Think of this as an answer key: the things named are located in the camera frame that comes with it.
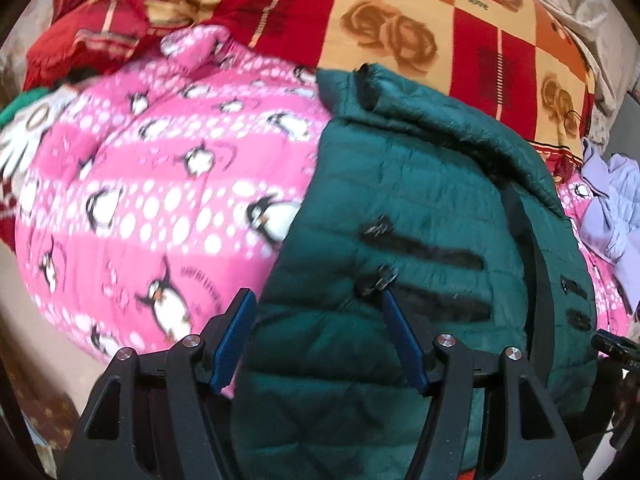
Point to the green puffer jacket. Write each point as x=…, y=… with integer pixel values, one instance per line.
x=425, y=200

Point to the red checkered rose blanket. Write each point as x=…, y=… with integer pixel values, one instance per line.
x=400, y=20

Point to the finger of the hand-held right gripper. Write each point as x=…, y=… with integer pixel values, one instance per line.
x=614, y=343

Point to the lavender fleece-lined jacket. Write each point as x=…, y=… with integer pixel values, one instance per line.
x=612, y=205

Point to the red striped garment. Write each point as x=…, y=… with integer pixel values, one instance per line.
x=90, y=25

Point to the pink penguin blanket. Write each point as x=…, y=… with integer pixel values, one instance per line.
x=150, y=185

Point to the grey white cloth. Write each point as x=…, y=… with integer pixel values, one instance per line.
x=595, y=15

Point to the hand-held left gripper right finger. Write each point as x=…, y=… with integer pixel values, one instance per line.
x=405, y=340

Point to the red white green knit sweater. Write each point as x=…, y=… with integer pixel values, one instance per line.
x=25, y=125

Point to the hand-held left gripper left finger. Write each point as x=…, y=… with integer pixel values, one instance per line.
x=235, y=340

